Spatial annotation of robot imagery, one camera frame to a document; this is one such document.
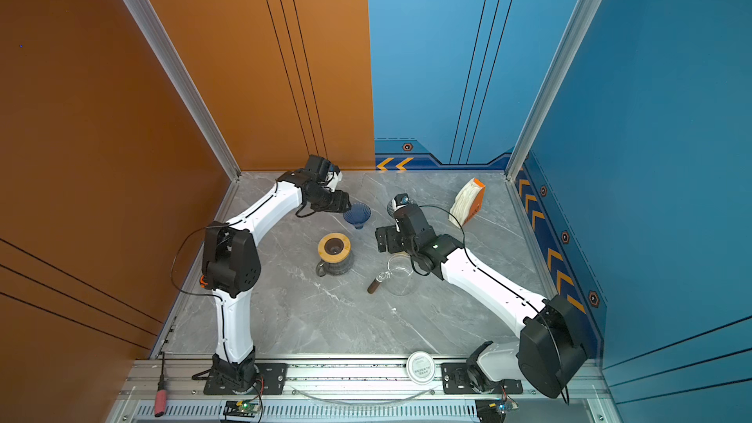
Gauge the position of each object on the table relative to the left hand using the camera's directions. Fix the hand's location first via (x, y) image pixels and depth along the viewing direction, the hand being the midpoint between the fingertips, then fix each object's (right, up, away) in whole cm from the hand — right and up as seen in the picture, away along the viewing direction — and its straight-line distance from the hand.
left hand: (343, 202), depth 96 cm
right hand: (+15, -8, -13) cm, 22 cm away
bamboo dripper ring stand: (-2, -14, -8) cm, 16 cm away
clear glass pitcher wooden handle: (+17, -21, -13) cm, 30 cm away
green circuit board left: (-21, -50, -25) cm, 60 cm away
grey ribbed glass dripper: (+16, -1, -21) cm, 26 cm away
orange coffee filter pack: (+42, 0, +4) cm, 42 cm away
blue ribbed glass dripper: (+4, -4, +6) cm, 8 cm away
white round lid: (+22, -39, -26) cm, 52 cm away
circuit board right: (+40, -50, -25) cm, 69 cm away
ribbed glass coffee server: (-5, -20, -8) cm, 22 cm away
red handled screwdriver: (-41, -47, -25) cm, 67 cm away
